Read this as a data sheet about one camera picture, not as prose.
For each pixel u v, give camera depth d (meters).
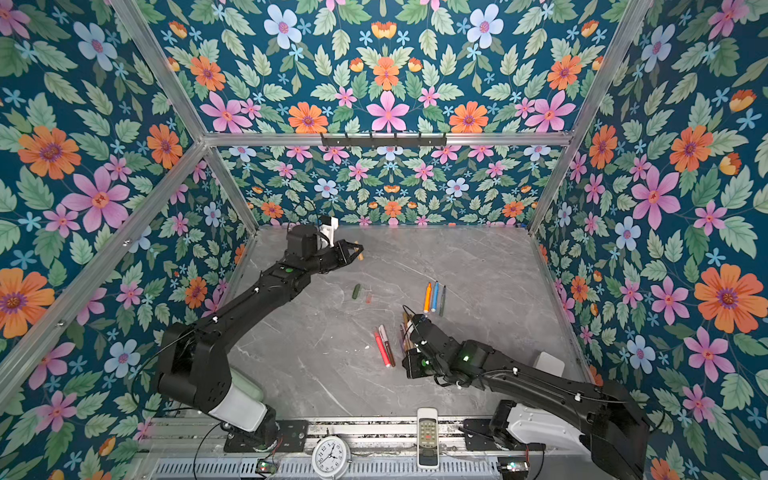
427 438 0.72
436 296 0.99
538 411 0.58
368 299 0.99
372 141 0.91
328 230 0.77
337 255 0.74
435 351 0.58
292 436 0.73
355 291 1.01
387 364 0.85
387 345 0.88
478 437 0.72
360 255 0.82
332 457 0.68
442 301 0.99
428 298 0.99
